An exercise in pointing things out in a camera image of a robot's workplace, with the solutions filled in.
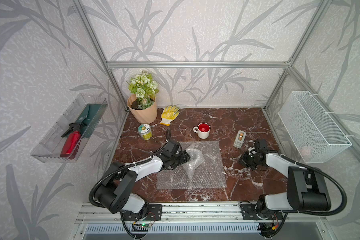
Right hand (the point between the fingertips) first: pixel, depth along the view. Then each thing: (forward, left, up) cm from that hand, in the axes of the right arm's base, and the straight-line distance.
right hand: (237, 159), depth 92 cm
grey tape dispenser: (+14, -4, +2) cm, 14 cm away
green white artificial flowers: (+38, +58, +27) cm, 74 cm away
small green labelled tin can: (+16, +58, +8) cm, 61 cm away
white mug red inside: (+22, +20, +2) cm, 29 cm away
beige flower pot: (+27, +59, +17) cm, 67 cm away
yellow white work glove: (+39, +45, +2) cm, 59 cm away
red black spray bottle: (-6, +78, +36) cm, 86 cm away
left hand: (-1, +31, +4) cm, 31 cm away
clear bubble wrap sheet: (-6, +21, 0) cm, 21 cm away
